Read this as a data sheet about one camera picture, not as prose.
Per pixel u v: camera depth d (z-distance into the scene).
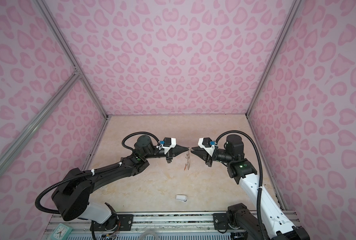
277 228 0.39
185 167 0.88
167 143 0.58
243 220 0.59
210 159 0.60
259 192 0.46
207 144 0.56
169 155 0.63
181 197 0.79
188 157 0.81
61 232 0.69
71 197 0.43
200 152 0.67
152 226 0.73
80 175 0.45
